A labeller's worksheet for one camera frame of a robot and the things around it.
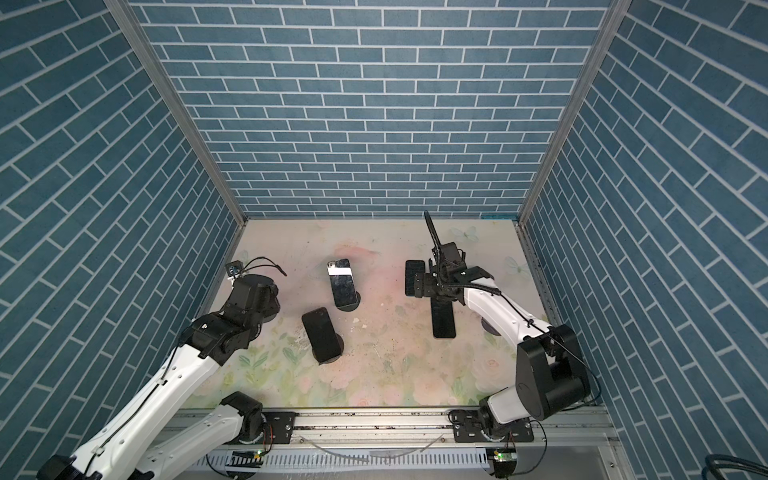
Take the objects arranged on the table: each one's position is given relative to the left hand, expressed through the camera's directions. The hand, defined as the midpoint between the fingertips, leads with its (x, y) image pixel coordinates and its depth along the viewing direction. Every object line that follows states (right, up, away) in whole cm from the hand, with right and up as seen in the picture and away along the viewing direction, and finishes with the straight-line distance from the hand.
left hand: (265, 292), depth 76 cm
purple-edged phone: (+49, -11, +17) cm, 53 cm away
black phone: (+39, +4, +28) cm, 49 cm away
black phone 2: (+17, +3, +15) cm, 23 cm away
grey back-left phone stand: (+19, -7, +17) cm, 27 cm away
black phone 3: (+14, -12, +4) cm, 19 cm away
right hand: (+43, +1, +12) cm, 44 cm away
